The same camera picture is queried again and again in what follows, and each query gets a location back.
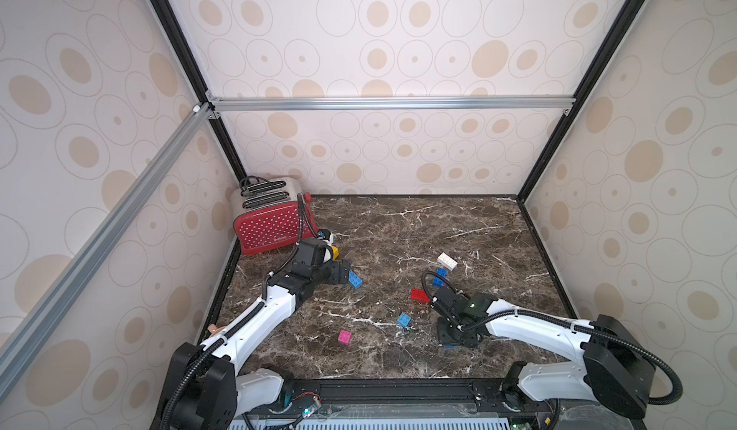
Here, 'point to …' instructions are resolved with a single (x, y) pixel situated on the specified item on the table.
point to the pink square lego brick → (344, 336)
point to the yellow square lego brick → (336, 252)
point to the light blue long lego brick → (404, 320)
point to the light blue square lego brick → (354, 279)
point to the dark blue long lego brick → (438, 281)
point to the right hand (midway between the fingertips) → (451, 337)
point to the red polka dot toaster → (266, 214)
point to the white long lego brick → (447, 261)
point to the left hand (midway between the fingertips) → (344, 261)
